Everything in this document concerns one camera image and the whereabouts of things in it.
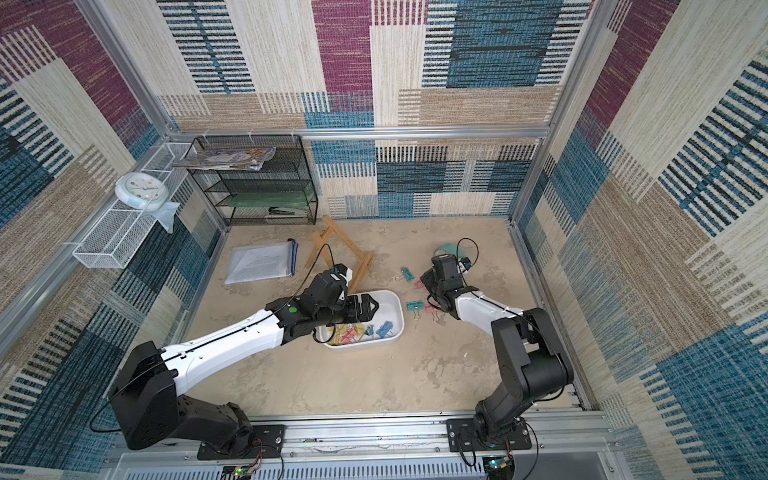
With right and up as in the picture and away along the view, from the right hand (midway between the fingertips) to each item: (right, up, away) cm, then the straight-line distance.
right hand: (425, 271), depth 95 cm
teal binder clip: (-3, -11, +1) cm, 11 cm away
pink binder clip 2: (-2, -5, +6) cm, 8 cm away
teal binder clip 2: (-5, -2, +8) cm, 10 cm away
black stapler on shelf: (-49, +21, +16) cm, 56 cm away
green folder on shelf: (-56, +25, +17) cm, 64 cm away
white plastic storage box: (-13, -16, -4) cm, 21 cm away
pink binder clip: (+3, -13, +1) cm, 13 cm away
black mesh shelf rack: (-58, +32, +13) cm, 68 cm away
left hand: (-17, -8, -14) cm, 24 cm away
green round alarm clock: (+8, +7, +1) cm, 11 cm away
